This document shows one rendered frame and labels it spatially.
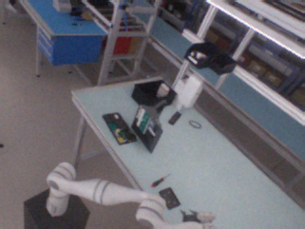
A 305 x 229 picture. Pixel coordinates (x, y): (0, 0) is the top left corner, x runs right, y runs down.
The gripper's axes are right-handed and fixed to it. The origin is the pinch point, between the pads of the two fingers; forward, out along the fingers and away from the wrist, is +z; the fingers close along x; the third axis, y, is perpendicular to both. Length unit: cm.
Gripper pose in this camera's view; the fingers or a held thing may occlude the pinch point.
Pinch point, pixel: (183, 209)
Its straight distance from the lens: 127.1
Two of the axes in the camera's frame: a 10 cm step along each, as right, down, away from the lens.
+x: 9.4, 1.1, 3.3
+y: -0.9, 9.9, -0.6
